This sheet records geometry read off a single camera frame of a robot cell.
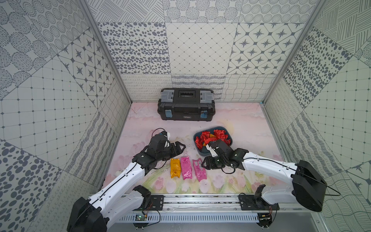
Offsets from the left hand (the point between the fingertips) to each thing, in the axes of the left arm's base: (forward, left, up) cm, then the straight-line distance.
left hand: (182, 145), depth 78 cm
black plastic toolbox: (+30, -1, +2) cm, 30 cm away
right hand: (-7, -14, -10) cm, 19 cm away
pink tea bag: (-7, -2, -14) cm, 16 cm away
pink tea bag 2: (-8, -11, -15) cm, 20 cm away
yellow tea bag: (-7, +4, -14) cm, 16 cm away
